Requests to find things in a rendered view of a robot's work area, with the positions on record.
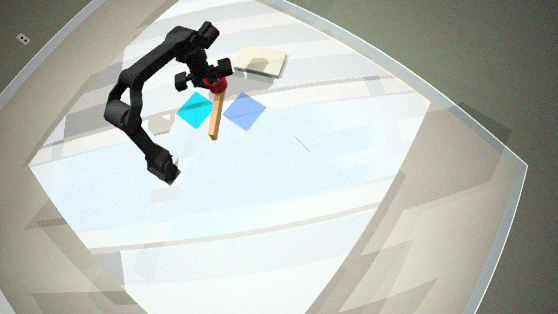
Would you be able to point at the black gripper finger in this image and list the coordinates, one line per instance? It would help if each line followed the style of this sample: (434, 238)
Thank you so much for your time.
(212, 80)
(202, 85)

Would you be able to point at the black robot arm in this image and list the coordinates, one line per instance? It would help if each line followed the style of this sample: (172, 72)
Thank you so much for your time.
(187, 46)

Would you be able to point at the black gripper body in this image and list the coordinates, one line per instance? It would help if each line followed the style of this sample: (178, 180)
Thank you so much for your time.
(201, 72)

